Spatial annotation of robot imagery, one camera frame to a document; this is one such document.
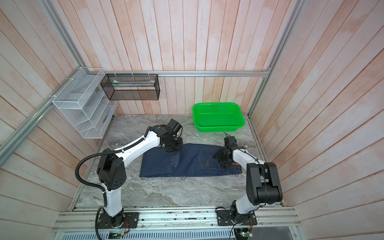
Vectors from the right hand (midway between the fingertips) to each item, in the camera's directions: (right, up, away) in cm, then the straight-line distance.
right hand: (216, 158), depth 94 cm
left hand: (-22, +6, -8) cm, 24 cm away
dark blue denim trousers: (-16, -1, 0) cm, 16 cm away
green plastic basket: (+5, +29, +25) cm, 39 cm away
